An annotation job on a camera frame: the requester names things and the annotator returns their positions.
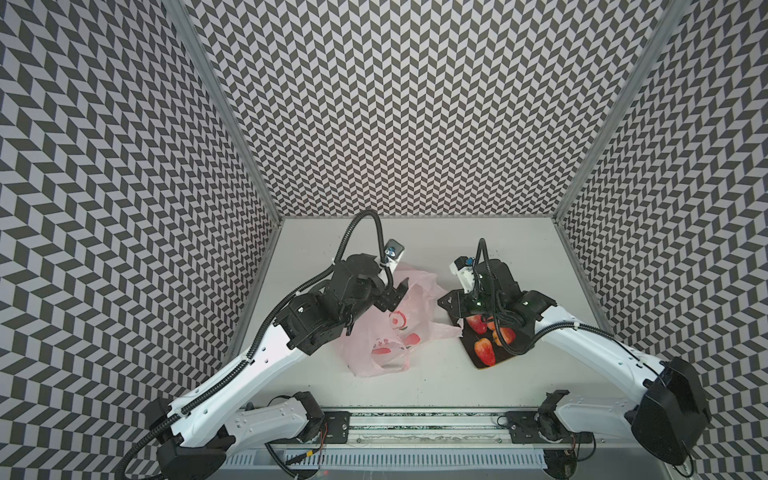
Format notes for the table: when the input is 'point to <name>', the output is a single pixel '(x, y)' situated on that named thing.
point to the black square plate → (479, 336)
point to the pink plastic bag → (381, 342)
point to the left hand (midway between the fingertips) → (390, 271)
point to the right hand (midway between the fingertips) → (441, 311)
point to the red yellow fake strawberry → (476, 322)
